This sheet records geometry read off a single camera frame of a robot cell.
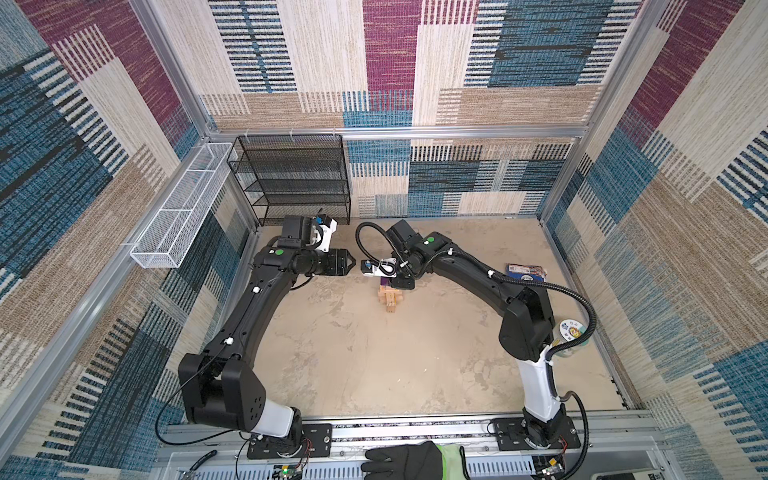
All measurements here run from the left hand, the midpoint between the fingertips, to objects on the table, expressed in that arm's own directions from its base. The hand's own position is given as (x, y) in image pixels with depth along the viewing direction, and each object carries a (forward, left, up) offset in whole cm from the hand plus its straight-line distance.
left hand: (344, 256), depth 81 cm
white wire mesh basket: (-1, +40, +11) cm, 41 cm away
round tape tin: (-15, -61, -14) cm, 64 cm away
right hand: (0, -14, -10) cm, 17 cm away
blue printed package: (+8, -58, -20) cm, 62 cm away
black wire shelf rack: (+40, +22, -3) cm, 45 cm away
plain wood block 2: (-4, -13, -23) cm, 26 cm away
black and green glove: (-43, -19, -22) cm, 52 cm away
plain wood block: (-3, -12, -16) cm, 20 cm away
